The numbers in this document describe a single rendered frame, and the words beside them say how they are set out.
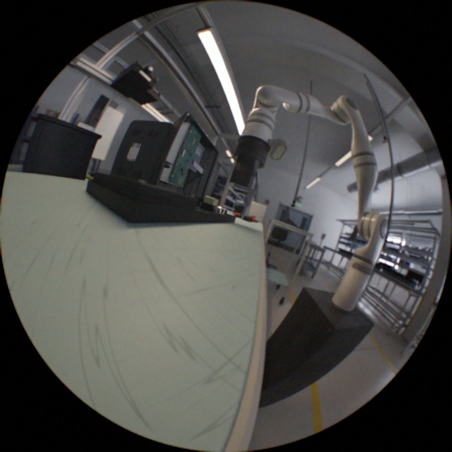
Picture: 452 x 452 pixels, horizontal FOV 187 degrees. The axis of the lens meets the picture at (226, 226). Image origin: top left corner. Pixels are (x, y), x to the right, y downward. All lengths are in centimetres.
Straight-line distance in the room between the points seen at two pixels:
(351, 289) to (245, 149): 48
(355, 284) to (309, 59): 248
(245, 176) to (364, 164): 38
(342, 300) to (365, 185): 36
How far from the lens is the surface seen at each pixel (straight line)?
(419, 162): 380
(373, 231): 48
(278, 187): 708
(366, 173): 50
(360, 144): 53
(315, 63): 252
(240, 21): 293
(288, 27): 283
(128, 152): 44
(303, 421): 133
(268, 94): 41
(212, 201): 23
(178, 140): 35
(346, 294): 50
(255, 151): 30
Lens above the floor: 103
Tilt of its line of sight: 7 degrees down
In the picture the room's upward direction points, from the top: 18 degrees clockwise
